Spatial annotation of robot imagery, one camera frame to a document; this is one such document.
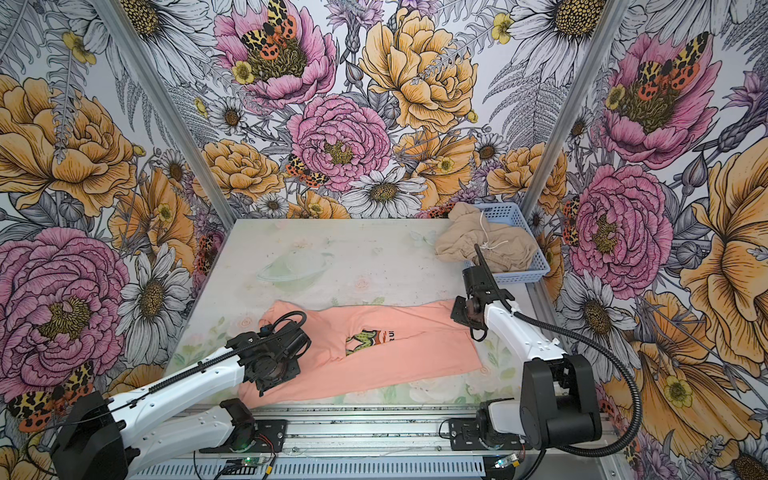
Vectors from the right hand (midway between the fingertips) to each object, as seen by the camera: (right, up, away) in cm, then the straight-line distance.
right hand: (461, 324), depth 87 cm
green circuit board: (-52, -28, -16) cm, 62 cm away
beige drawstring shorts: (+20, +22, +21) cm, 36 cm away
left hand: (-48, -13, -7) cm, 51 cm away
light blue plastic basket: (+26, +35, +32) cm, 55 cm away
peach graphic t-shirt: (-30, -7, +2) cm, 31 cm away
